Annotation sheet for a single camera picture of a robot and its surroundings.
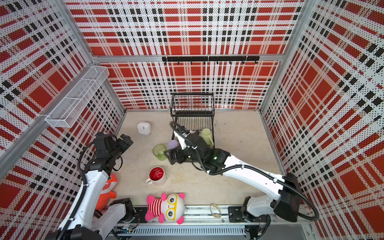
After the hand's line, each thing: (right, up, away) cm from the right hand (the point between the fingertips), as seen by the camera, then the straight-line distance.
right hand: (172, 150), depth 68 cm
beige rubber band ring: (+21, -33, +4) cm, 39 cm away
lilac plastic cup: (-3, 0, +18) cm, 18 cm away
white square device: (-27, +9, +36) cm, 46 cm away
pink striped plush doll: (-1, -27, +1) cm, 28 cm away
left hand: (-28, +1, +11) cm, 30 cm away
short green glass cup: (-14, -5, +25) cm, 29 cm away
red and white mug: (-12, -18, +17) cm, 27 cm away
